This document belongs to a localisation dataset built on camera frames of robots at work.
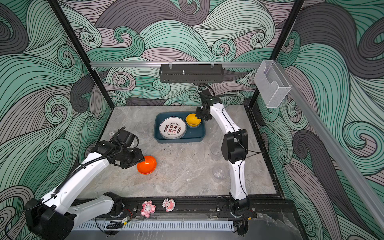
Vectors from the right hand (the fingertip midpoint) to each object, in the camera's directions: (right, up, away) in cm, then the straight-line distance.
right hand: (200, 115), depth 95 cm
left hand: (-32, -23, -18) cm, 43 cm away
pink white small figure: (-17, -45, -23) cm, 53 cm away
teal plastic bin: (-5, -13, +5) cm, 15 cm away
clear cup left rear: (-41, -8, +9) cm, 42 cm away
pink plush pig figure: (-27, -46, -24) cm, 58 cm away
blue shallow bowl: (-4, -8, +9) cm, 13 cm away
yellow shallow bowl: (-5, -3, +11) cm, 13 cm away
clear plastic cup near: (+11, -33, -10) cm, 37 cm away
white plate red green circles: (-19, -8, +9) cm, 22 cm away
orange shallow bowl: (-31, -30, -11) cm, 44 cm away
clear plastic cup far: (+10, -22, -3) cm, 24 cm away
